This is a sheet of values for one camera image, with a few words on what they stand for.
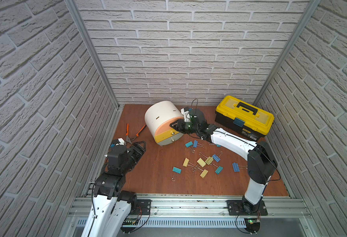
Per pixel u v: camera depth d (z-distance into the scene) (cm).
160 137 84
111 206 46
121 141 65
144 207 73
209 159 89
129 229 69
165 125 79
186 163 89
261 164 47
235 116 94
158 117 82
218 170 86
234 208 74
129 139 99
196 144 97
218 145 61
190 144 97
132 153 61
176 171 86
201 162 88
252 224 70
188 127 72
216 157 91
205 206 76
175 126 79
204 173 85
